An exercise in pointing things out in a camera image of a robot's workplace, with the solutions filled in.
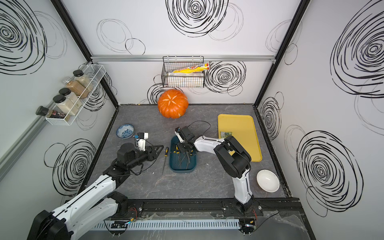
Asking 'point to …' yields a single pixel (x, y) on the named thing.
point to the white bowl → (268, 180)
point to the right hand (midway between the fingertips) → (181, 145)
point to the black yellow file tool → (166, 154)
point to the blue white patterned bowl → (125, 131)
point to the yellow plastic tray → (243, 130)
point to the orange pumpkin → (172, 103)
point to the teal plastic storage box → (180, 161)
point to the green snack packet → (224, 135)
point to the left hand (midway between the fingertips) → (161, 147)
